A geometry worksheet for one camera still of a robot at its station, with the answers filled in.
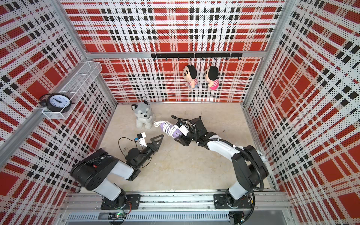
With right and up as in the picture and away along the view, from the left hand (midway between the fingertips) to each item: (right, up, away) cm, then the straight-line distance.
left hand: (166, 137), depth 83 cm
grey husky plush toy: (-17, +14, +10) cm, 24 cm away
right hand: (+8, +1, +2) cm, 9 cm away
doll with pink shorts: (+29, +41, +11) cm, 51 cm away
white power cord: (+2, +6, -3) cm, 7 cm away
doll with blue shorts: (+15, +41, +8) cm, 44 cm away
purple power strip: (+7, +3, -3) cm, 8 cm away
